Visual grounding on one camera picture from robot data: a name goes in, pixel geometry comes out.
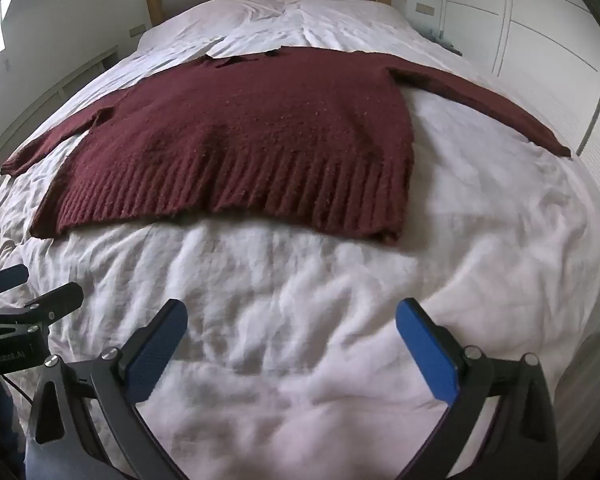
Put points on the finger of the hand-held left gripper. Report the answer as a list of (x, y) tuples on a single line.
[(55, 300), (10, 277)]

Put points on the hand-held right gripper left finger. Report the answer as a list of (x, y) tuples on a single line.
[(155, 355)]

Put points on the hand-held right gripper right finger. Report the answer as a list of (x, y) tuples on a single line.
[(425, 350)]

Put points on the maroon knitted sweater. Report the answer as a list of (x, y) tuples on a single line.
[(255, 135)]

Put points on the bed with white sheet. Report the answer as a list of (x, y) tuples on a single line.
[(305, 310)]

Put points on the wooden nightstand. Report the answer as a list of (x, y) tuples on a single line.
[(452, 49)]

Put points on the white wardrobe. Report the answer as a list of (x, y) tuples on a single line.
[(540, 10)]

